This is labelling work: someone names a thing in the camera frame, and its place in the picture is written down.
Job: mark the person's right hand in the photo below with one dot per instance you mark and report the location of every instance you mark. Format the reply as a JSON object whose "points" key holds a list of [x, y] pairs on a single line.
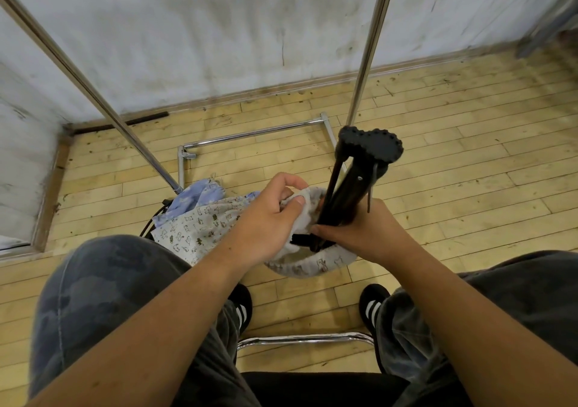
{"points": [[375, 235]]}

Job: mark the person's left hand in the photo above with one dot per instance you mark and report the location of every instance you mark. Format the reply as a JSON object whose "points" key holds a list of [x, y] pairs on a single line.
{"points": [[262, 230]]}

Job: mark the chrome clothes rack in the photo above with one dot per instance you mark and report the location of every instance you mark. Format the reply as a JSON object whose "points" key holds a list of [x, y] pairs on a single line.
{"points": [[381, 23]]}

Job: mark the person's right forearm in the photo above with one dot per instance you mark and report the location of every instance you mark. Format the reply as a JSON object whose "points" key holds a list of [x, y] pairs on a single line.
{"points": [[487, 339]]}

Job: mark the person's left forearm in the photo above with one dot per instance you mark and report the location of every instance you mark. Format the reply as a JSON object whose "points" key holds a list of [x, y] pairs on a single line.
{"points": [[149, 330]]}

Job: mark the black striped right shoe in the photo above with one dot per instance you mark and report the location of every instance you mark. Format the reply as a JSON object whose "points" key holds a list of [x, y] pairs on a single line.
{"points": [[372, 298]]}

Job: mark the black striped shoe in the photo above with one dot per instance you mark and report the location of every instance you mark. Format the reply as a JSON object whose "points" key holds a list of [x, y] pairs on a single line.
{"points": [[372, 298], [241, 298]]}

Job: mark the black striped left shoe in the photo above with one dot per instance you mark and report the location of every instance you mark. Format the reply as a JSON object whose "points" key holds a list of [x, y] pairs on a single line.
{"points": [[241, 298]]}

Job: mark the black chair seat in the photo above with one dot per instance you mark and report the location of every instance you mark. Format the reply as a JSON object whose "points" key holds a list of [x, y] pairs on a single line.
{"points": [[325, 391]]}

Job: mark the black baseboard strip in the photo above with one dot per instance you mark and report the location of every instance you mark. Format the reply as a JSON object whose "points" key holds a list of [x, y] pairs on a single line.
{"points": [[144, 117]]}

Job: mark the grey metal furniture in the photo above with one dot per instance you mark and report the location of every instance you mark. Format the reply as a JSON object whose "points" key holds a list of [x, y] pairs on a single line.
{"points": [[546, 25]]}

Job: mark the chrome chair frame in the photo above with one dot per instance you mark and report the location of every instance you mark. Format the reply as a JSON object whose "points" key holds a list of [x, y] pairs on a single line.
{"points": [[307, 340]]}

